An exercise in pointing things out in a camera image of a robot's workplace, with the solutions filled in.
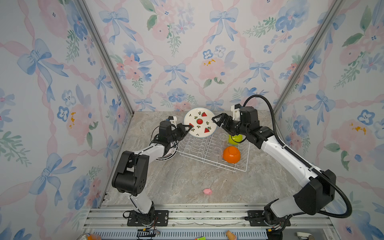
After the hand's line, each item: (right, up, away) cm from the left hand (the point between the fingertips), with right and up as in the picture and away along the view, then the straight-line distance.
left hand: (193, 125), depth 87 cm
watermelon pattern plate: (+4, +4, +4) cm, 7 cm away
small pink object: (+8, -36, -6) cm, 37 cm away
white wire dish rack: (+6, -15, +5) cm, 17 cm away
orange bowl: (+23, -18, +3) cm, 29 cm away
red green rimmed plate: (-13, -15, +10) cm, 23 cm away
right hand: (+12, +2, -10) cm, 16 cm away
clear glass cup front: (+14, -15, -1) cm, 20 cm away
